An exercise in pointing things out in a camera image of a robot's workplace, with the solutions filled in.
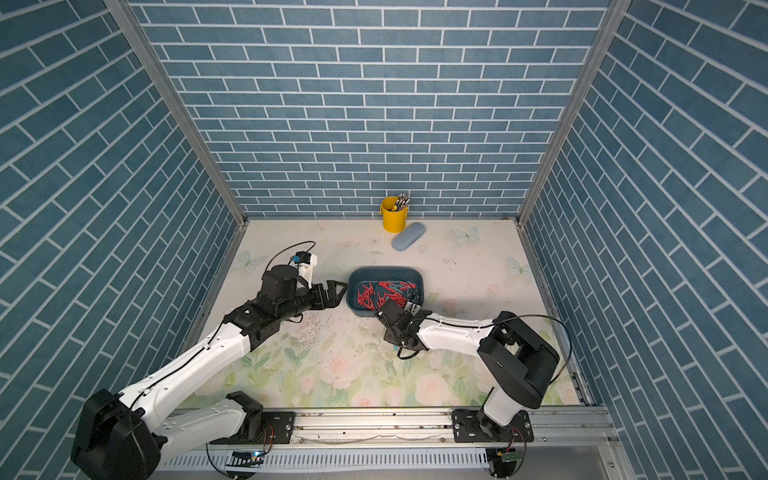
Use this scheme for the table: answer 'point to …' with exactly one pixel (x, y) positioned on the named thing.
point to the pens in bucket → (401, 203)
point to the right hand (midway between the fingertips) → (393, 336)
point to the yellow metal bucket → (393, 221)
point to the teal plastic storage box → (358, 275)
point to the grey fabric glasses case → (408, 236)
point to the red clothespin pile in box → (374, 294)
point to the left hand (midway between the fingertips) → (343, 288)
